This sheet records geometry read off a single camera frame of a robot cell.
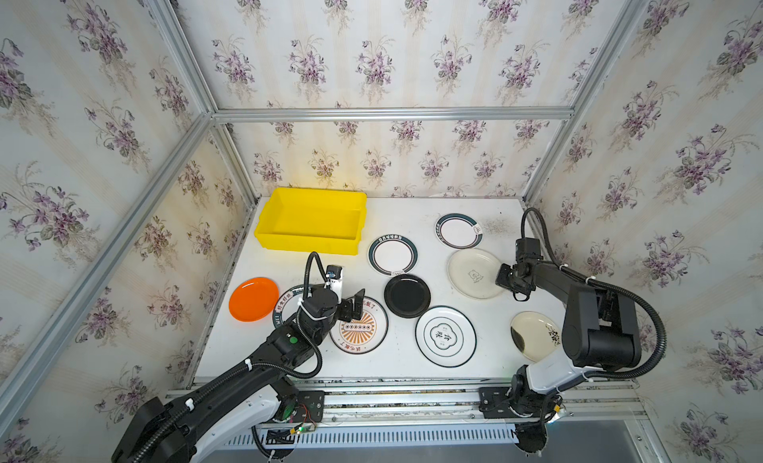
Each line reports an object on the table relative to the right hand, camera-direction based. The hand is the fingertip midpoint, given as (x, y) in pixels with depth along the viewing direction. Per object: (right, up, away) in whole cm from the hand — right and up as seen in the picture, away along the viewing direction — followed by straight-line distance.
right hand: (504, 284), depth 94 cm
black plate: (-32, -4, -2) cm, 32 cm away
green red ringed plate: (-36, +9, +9) cm, 38 cm away
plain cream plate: (-9, +3, +4) cm, 10 cm away
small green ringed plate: (-11, +17, +17) cm, 26 cm away
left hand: (-49, +3, -14) cm, 51 cm away
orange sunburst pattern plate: (-46, -13, -10) cm, 49 cm away
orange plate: (-80, -4, -4) cm, 80 cm away
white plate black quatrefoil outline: (-21, -13, -10) cm, 27 cm away
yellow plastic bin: (-66, +21, +17) cm, 72 cm away
